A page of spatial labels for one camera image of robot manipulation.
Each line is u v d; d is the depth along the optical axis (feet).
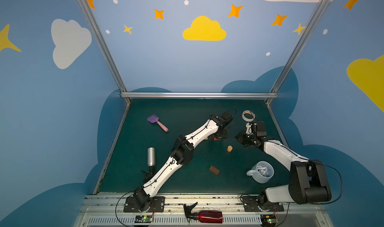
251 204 2.44
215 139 3.22
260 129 2.35
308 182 1.43
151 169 2.74
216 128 2.39
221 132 2.95
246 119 3.64
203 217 2.22
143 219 2.31
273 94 3.81
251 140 2.34
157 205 2.45
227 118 2.69
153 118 3.53
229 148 3.05
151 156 2.89
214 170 2.78
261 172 2.79
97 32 2.67
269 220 2.34
